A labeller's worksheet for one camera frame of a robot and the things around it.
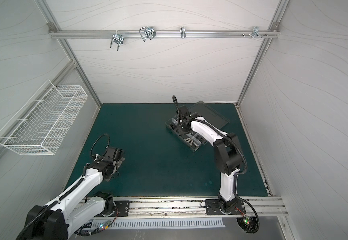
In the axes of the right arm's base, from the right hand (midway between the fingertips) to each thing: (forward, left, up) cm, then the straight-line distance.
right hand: (185, 126), depth 94 cm
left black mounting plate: (-45, +30, -10) cm, 55 cm away
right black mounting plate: (-43, -15, -10) cm, 46 cm away
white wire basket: (-19, +67, +22) cm, 73 cm away
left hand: (-23, +39, -6) cm, 45 cm away
